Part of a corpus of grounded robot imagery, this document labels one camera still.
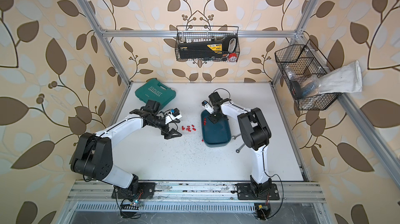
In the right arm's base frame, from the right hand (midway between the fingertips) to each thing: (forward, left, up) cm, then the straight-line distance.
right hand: (214, 117), depth 101 cm
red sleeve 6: (-3, +7, +1) cm, 8 cm away
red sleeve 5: (-8, +13, 0) cm, 16 cm away
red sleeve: (-7, +21, 0) cm, 22 cm away
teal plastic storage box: (-14, 0, +3) cm, 14 cm away
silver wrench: (-14, -11, 0) cm, 18 cm away
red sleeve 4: (-9, +17, 0) cm, 19 cm away
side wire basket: (+8, -46, +32) cm, 57 cm away
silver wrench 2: (-23, -12, 0) cm, 25 cm away
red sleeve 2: (-7, +17, +1) cm, 19 cm away
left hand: (-13, +21, +11) cm, 27 cm away
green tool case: (+21, +44, +6) cm, 49 cm away
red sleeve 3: (-6, +14, +1) cm, 16 cm away
